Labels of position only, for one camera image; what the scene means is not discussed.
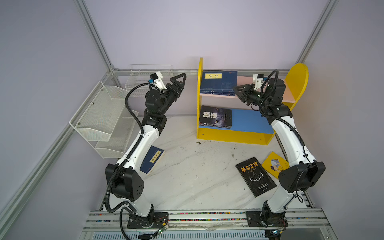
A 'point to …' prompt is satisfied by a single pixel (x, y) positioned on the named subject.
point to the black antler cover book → (255, 176)
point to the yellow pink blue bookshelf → (247, 125)
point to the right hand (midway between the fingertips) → (230, 88)
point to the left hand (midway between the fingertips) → (185, 77)
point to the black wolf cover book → (215, 117)
